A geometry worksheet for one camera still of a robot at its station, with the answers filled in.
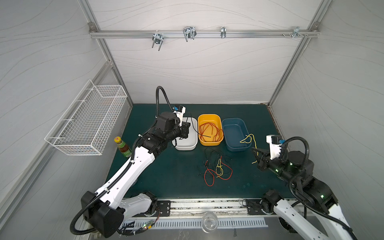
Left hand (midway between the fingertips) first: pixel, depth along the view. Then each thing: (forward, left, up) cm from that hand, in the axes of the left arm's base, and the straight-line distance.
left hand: (191, 121), depth 73 cm
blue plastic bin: (+16, -30, -29) cm, 45 cm away
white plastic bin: (+3, +1, -27) cm, 27 cm away
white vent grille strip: (-40, +6, -29) cm, 50 cm away
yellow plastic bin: (+22, -14, -24) cm, 36 cm away
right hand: (-12, -29, 0) cm, 32 cm away
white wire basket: (-6, +49, +3) cm, 50 cm away
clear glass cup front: (-40, -9, -21) cm, 46 cm away
